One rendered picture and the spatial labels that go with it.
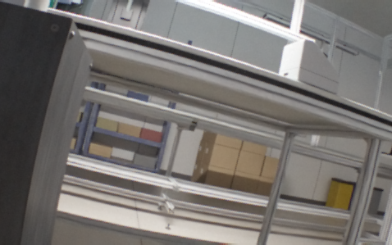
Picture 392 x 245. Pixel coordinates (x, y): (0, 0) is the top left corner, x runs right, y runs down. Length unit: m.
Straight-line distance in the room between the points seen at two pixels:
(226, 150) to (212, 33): 2.17
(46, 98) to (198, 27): 5.22
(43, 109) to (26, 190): 0.09
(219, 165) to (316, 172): 2.54
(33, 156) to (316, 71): 0.88
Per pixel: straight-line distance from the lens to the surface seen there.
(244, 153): 4.45
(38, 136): 0.34
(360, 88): 6.99
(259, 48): 5.79
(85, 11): 1.12
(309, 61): 1.02
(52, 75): 0.34
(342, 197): 6.36
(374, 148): 1.31
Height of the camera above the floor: 0.76
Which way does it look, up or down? 3 degrees up
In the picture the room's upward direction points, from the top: 14 degrees clockwise
